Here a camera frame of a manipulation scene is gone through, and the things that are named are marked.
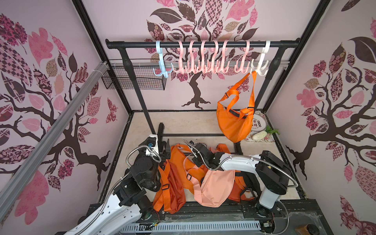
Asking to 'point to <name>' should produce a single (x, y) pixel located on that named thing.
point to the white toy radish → (259, 135)
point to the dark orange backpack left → (170, 195)
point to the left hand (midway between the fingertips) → (159, 142)
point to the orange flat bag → (177, 153)
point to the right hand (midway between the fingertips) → (194, 153)
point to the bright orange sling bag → (234, 120)
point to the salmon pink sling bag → (216, 186)
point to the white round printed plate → (259, 122)
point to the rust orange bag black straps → (239, 186)
